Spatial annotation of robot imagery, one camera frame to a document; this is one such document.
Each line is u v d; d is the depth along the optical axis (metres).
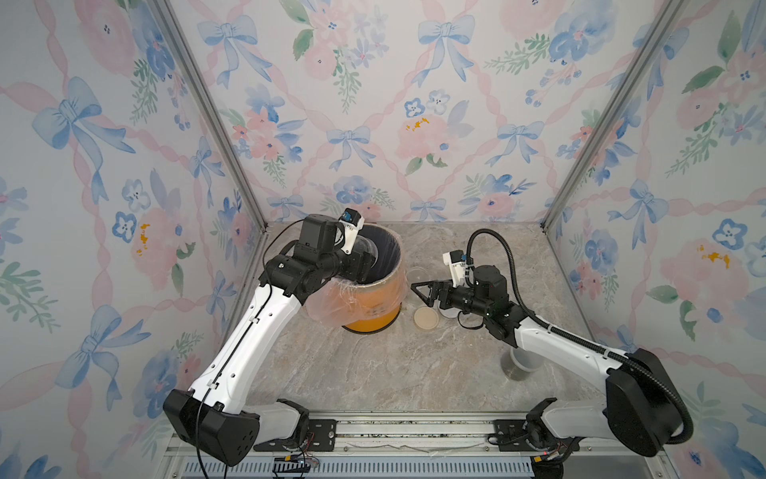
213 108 0.86
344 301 0.72
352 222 0.62
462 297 0.70
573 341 0.51
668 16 0.69
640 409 0.41
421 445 0.74
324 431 0.75
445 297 0.70
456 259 0.72
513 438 0.73
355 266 0.63
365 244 0.70
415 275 0.91
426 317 0.92
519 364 0.76
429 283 0.71
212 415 0.37
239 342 0.42
